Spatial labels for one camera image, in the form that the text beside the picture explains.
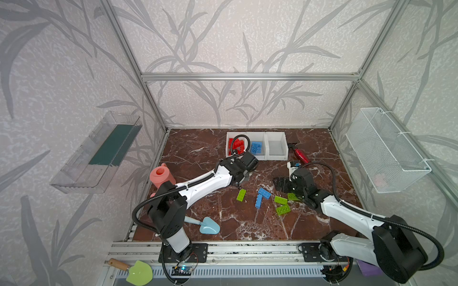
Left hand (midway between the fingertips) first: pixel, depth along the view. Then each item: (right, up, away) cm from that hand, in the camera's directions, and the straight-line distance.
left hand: (243, 169), depth 86 cm
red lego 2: (-2, +12, +23) cm, 25 cm away
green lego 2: (+19, -16, +2) cm, 25 cm away
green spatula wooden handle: (-41, -39, -17) cm, 59 cm away
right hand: (+18, -3, +2) cm, 18 cm away
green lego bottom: (+18, -19, -2) cm, 27 cm away
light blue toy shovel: (-16, -24, -7) cm, 30 cm away
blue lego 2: (+7, -16, 0) cm, 17 cm away
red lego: (-8, +14, +22) cm, 28 cm away
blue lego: (+10, -12, +3) cm, 17 cm away
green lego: (-1, -14, +4) cm, 14 cm away
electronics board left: (-25, -38, -16) cm, 48 cm away
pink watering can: (-41, -3, 0) cm, 41 cm away
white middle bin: (+12, +17, +23) cm, 31 cm away
